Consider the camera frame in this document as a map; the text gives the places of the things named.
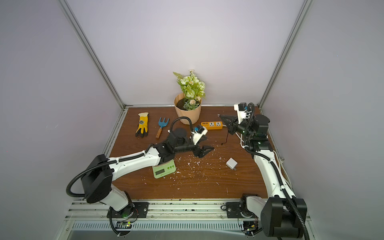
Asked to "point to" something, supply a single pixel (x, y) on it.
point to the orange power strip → (213, 125)
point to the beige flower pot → (187, 107)
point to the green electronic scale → (164, 169)
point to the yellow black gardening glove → (142, 129)
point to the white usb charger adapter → (232, 164)
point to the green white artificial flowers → (193, 89)
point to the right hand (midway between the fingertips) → (223, 116)
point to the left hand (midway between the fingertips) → (211, 143)
